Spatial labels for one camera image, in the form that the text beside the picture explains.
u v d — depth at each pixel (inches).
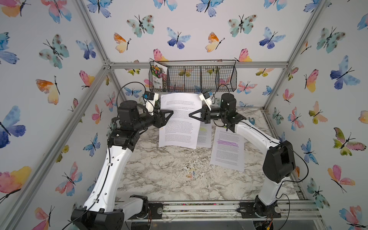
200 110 27.4
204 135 41.1
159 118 22.5
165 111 23.7
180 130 29.6
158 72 34.8
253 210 28.6
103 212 14.4
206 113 25.9
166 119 24.4
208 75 38.5
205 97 26.2
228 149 38.0
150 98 21.5
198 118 27.9
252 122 43.5
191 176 33.9
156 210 29.1
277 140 20.1
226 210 29.7
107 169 16.2
